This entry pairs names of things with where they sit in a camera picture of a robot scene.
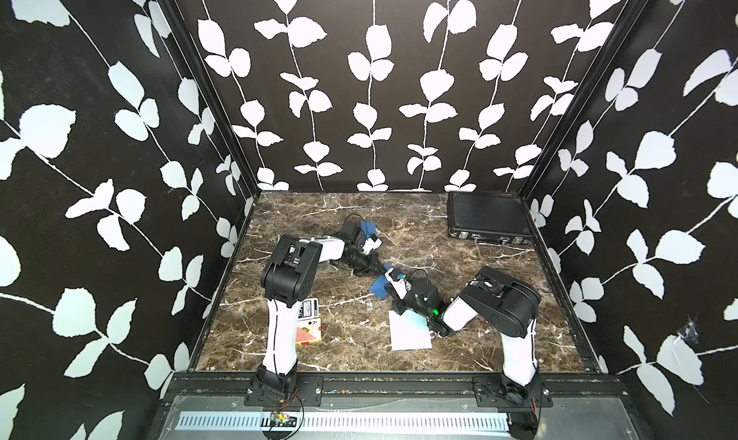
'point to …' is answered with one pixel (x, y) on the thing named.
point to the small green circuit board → (282, 420)
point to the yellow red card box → (308, 330)
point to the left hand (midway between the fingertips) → (385, 267)
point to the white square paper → (408, 330)
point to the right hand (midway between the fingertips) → (383, 285)
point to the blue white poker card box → (308, 308)
